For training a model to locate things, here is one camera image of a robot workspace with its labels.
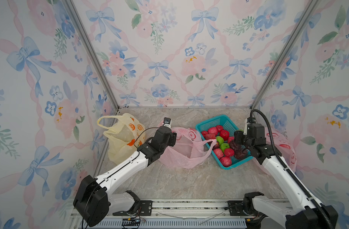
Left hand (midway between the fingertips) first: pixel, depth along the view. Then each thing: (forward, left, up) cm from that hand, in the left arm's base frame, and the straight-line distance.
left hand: (171, 131), depth 81 cm
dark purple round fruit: (-6, -42, -14) cm, 45 cm away
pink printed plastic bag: (-8, -60, -1) cm, 61 cm away
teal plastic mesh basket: (+15, -39, -14) cm, 44 cm away
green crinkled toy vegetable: (+4, -32, -15) cm, 35 cm away
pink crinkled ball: (+11, -28, -15) cm, 34 cm away
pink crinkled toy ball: (-8, -34, -10) cm, 36 cm away
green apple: (-1, -33, -14) cm, 36 cm away
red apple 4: (+4, -25, -12) cm, 28 cm away
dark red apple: (-2, -28, -14) cm, 32 cm away
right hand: (-1, -40, 0) cm, 40 cm away
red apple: (+9, -22, -15) cm, 28 cm away
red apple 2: (+14, -34, -15) cm, 39 cm away
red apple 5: (-6, -29, -14) cm, 33 cm away
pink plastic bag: (-5, -11, -15) cm, 20 cm away
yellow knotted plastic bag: (+8, +34, -19) cm, 39 cm away
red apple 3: (+7, -35, -14) cm, 39 cm away
